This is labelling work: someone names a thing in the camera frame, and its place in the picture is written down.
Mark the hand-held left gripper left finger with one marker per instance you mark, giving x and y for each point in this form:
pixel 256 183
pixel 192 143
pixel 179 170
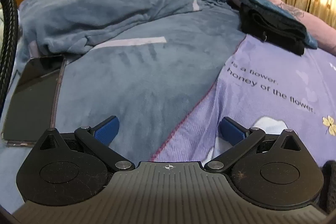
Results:
pixel 107 130

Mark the blue folded cloth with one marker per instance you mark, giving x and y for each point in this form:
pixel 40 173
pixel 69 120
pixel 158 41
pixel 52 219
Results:
pixel 265 2

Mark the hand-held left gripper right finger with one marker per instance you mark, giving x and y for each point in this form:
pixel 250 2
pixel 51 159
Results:
pixel 232 132

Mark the small black folded garment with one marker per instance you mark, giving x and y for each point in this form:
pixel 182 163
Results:
pixel 270 27

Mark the grey-blue fleece blanket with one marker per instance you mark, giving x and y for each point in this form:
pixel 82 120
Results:
pixel 131 77

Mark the purple floral bedsheet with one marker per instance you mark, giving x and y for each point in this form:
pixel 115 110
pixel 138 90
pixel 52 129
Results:
pixel 262 113

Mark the dark cloth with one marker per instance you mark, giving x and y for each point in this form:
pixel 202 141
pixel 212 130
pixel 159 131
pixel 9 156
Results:
pixel 329 182

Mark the black smartphone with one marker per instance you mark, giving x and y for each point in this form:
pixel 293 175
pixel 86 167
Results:
pixel 31 98

